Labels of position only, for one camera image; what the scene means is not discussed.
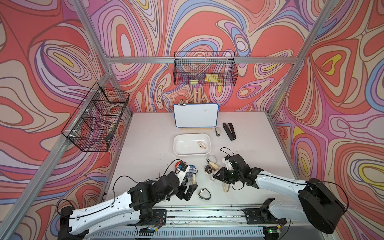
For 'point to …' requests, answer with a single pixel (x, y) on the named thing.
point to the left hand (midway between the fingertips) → (192, 183)
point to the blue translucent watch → (193, 170)
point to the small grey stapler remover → (217, 131)
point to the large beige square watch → (226, 187)
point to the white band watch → (211, 158)
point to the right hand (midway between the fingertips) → (216, 181)
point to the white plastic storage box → (192, 144)
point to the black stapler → (230, 131)
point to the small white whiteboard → (195, 115)
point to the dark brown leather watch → (208, 169)
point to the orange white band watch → (202, 145)
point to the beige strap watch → (193, 179)
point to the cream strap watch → (214, 165)
